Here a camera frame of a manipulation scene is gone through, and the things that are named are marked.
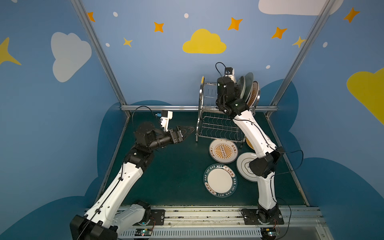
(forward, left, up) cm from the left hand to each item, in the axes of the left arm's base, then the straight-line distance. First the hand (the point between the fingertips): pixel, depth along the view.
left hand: (191, 131), depth 63 cm
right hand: (+26, -23, +7) cm, 36 cm away
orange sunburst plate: (+12, -21, -36) cm, 44 cm away
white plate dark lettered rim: (-8, -18, -36) cm, 41 cm away
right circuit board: (-33, -38, -37) cm, 63 cm away
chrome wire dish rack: (+32, -16, -32) cm, 48 cm away
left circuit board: (-33, +22, -37) cm, 54 cm away
